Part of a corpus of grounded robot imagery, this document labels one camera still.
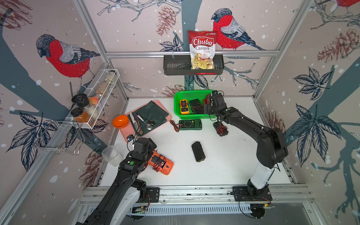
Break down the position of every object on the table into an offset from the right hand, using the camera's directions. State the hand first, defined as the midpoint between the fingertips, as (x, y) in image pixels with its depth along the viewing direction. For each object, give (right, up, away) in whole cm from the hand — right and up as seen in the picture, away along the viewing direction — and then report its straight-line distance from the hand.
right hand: (210, 105), depth 93 cm
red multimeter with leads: (-3, -3, -9) cm, 10 cm away
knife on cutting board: (-56, -12, +11) cm, 59 cm away
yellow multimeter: (-18, -1, +17) cm, 25 cm away
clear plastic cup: (-67, -33, -3) cm, 75 cm away
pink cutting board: (-58, -18, +7) cm, 61 cm away
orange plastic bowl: (-65, -12, +8) cm, 67 cm away
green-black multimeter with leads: (-8, -1, +14) cm, 16 cm away
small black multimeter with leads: (+9, -18, +2) cm, 20 cm away
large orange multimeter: (-32, -35, -14) cm, 49 cm away
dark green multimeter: (-13, -14, +7) cm, 21 cm away
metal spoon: (-45, -16, +10) cm, 49 cm away
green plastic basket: (-13, +10, +29) cm, 33 cm away
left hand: (-39, -22, -11) cm, 46 cm away
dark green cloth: (-46, -9, +14) cm, 49 cm away
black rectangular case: (-9, -30, -7) cm, 32 cm away
